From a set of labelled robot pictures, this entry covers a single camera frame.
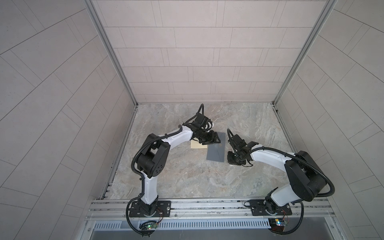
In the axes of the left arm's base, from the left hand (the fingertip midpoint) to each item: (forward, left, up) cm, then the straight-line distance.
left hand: (220, 139), depth 86 cm
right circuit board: (-39, -23, -8) cm, 47 cm away
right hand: (-9, -5, -10) cm, 15 cm away
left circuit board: (-40, +35, -5) cm, 53 cm away
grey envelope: (-3, +2, -9) cm, 10 cm away
